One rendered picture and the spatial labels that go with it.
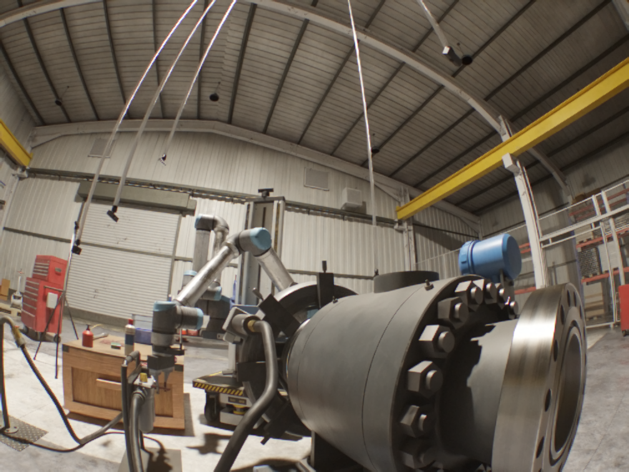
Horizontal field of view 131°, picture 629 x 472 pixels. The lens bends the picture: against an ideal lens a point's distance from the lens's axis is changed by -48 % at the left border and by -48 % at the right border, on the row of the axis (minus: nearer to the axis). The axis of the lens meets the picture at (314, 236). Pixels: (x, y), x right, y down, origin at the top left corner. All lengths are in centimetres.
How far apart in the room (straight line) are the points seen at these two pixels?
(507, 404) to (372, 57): 885
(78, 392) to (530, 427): 199
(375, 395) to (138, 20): 968
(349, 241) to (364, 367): 1064
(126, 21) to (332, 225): 1050
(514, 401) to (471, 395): 13
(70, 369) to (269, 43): 890
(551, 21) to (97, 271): 1601
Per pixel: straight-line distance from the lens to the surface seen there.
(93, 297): 1044
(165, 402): 184
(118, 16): 978
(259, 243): 139
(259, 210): 233
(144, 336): 248
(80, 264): 1086
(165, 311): 106
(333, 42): 876
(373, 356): 58
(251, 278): 218
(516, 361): 47
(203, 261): 202
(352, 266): 1100
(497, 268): 88
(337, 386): 66
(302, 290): 122
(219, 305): 200
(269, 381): 67
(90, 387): 193
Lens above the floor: 79
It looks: 18 degrees up
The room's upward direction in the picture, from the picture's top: 1 degrees clockwise
